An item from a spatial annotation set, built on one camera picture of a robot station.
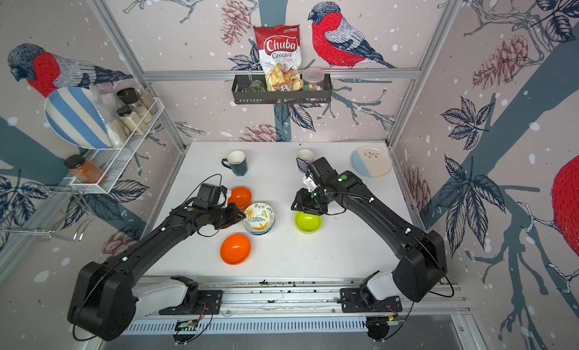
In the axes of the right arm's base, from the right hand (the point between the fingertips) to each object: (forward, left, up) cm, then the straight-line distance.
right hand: (296, 206), depth 77 cm
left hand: (+1, +19, -7) cm, 20 cm away
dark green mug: (+30, +30, -11) cm, 44 cm away
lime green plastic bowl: (+2, -5, -16) cm, 17 cm away
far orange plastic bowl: (+13, +25, -15) cm, 32 cm away
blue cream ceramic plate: (+38, -37, -19) cm, 57 cm away
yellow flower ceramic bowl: (+2, +15, -13) cm, 20 cm away
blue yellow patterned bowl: (-2, +15, -13) cm, 20 cm away
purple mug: (+33, -2, -12) cm, 35 cm away
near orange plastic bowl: (-10, +23, -16) cm, 30 cm away
